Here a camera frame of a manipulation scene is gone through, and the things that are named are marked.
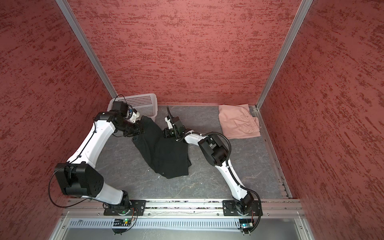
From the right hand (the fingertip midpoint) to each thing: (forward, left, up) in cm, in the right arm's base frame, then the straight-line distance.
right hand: (162, 133), depth 100 cm
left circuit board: (-50, +14, -4) cm, 52 cm away
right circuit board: (-52, -46, -4) cm, 70 cm away
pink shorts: (+9, -54, 0) cm, 55 cm away
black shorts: (-17, -6, -1) cm, 18 cm away
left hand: (-11, +6, +16) cm, 20 cm away
